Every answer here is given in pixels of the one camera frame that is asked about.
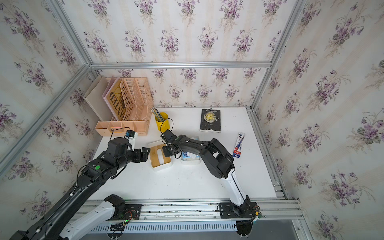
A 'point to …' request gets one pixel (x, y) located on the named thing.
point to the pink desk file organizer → (137, 117)
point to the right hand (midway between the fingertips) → (168, 152)
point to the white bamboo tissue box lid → (158, 161)
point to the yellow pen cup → (163, 126)
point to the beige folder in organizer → (94, 97)
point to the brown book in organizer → (117, 101)
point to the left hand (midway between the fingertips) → (144, 149)
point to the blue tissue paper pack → (189, 156)
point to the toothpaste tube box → (239, 144)
